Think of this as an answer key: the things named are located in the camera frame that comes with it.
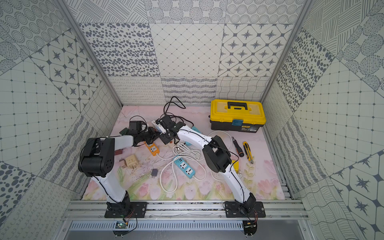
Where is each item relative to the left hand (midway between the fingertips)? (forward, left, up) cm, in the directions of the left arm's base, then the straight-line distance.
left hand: (161, 132), depth 98 cm
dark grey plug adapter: (-25, 0, -7) cm, 26 cm away
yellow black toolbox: (+6, -51, +11) cm, 53 cm away
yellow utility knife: (-10, -57, -5) cm, 58 cm away
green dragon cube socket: (0, +24, 0) cm, 24 cm away
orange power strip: (-10, +4, -3) cm, 12 cm away
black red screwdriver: (-9, -52, -6) cm, 53 cm away
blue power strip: (-22, -18, -4) cm, 29 cm away
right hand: (-4, -5, +1) cm, 7 cm away
